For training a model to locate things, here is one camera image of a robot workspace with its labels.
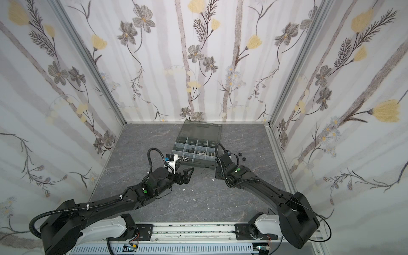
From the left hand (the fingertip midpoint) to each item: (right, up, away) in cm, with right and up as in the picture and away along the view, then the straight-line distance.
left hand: (185, 163), depth 79 cm
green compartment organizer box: (+4, +9, +22) cm, 24 cm away
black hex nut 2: (+35, 0, +20) cm, 40 cm away
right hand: (+16, -3, +6) cm, 18 cm away
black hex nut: (+33, +2, +23) cm, 40 cm away
